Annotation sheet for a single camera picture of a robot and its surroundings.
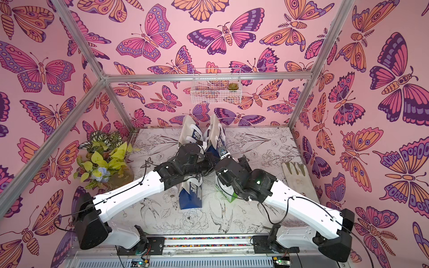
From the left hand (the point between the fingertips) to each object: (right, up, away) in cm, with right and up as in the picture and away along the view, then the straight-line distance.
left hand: (227, 161), depth 70 cm
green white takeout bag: (0, -15, +6) cm, 16 cm away
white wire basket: (-5, +40, +25) cm, 48 cm away
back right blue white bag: (-6, +12, +14) cm, 19 cm away
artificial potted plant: (-55, -3, +6) cm, 56 cm away
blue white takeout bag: (-16, -13, 0) cm, 21 cm away
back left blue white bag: (-19, +13, +20) cm, 30 cm away
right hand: (+2, -1, 0) cm, 2 cm away
